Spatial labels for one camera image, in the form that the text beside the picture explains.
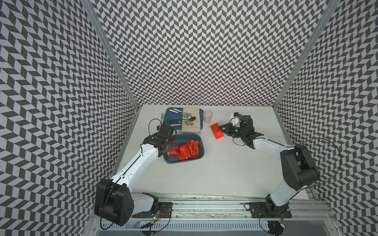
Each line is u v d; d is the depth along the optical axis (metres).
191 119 1.08
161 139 0.60
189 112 1.16
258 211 0.73
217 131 0.88
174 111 1.20
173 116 1.14
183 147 0.87
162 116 1.12
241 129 0.75
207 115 1.08
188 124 1.08
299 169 0.46
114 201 0.39
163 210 0.72
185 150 0.86
